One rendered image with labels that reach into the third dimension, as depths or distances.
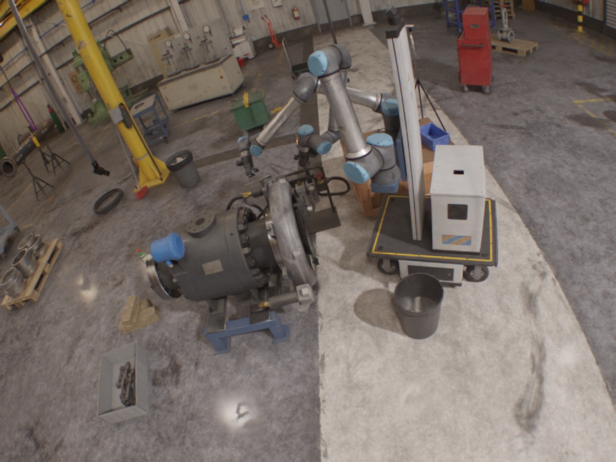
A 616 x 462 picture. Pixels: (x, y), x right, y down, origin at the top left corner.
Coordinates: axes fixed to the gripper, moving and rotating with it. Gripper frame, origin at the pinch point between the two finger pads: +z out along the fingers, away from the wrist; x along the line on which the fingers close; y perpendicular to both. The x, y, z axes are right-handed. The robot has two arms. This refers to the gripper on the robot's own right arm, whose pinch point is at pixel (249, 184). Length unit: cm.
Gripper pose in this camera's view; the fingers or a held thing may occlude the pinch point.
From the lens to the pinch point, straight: 260.3
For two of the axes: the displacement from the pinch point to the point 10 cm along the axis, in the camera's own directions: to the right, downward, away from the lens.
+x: 3.7, 0.6, 9.3
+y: 8.9, -2.9, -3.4
